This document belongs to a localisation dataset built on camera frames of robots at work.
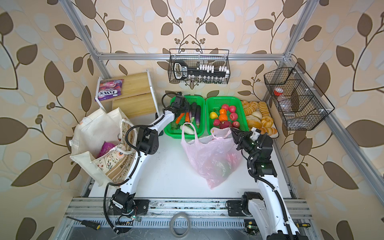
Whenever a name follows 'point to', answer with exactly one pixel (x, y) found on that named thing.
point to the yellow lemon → (213, 115)
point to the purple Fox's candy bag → (109, 88)
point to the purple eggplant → (198, 112)
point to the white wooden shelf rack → (138, 98)
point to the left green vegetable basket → (193, 122)
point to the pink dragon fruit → (224, 124)
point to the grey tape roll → (177, 214)
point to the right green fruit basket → (234, 110)
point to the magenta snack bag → (105, 147)
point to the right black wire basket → (300, 110)
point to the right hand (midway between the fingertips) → (230, 129)
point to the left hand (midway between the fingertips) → (188, 103)
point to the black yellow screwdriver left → (95, 226)
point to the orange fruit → (223, 116)
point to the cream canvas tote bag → (88, 135)
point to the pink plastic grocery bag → (215, 158)
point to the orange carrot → (179, 118)
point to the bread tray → (258, 115)
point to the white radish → (187, 129)
